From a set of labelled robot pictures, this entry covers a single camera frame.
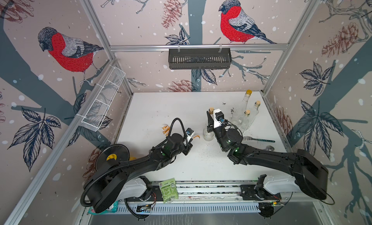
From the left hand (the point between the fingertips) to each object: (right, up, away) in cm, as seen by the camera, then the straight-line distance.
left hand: (193, 137), depth 83 cm
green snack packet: (-13, -25, -10) cm, 30 cm away
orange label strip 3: (-18, 0, +14) cm, 23 cm away
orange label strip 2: (-19, +2, +17) cm, 26 cm away
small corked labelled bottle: (+36, +14, 0) cm, 39 cm away
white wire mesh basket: (-59, +17, +4) cm, 61 cm away
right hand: (+9, +17, -10) cm, 21 cm away
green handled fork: (+36, -3, +11) cm, 38 cm away
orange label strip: (+2, 0, +2) cm, 3 cm away
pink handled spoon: (+48, -8, +7) cm, 50 cm away
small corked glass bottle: (+33, +7, +13) cm, 37 cm away
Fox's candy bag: (-40, -31, -15) cm, 53 cm away
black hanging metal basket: (+6, +54, +22) cm, 59 cm away
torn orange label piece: (-21, +3, +17) cm, 27 cm away
